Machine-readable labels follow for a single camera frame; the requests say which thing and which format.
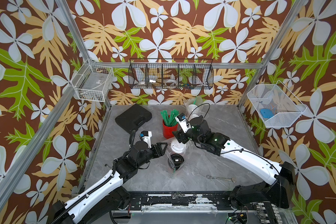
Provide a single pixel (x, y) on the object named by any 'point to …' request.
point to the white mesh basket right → (276, 105)
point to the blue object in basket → (266, 113)
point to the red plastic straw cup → (167, 130)
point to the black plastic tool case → (134, 118)
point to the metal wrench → (233, 179)
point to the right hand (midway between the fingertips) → (176, 128)
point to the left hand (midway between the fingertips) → (165, 144)
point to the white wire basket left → (93, 82)
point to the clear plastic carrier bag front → (199, 102)
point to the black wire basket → (171, 73)
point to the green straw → (194, 101)
